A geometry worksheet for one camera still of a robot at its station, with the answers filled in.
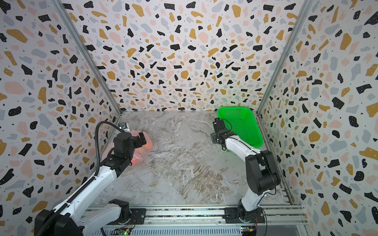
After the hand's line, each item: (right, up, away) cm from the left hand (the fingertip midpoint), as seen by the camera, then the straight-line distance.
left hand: (135, 134), depth 80 cm
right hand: (+50, -1, +14) cm, 52 cm away
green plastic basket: (+69, +8, +37) cm, 78 cm away
